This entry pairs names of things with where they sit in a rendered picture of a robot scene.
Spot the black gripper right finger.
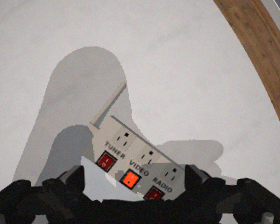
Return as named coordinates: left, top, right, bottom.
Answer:
left=153, top=164, right=280, bottom=224

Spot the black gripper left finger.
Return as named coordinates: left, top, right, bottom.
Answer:
left=0, top=165, right=111, bottom=224

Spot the grey power strip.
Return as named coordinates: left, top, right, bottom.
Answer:
left=81, top=82, right=185, bottom=201

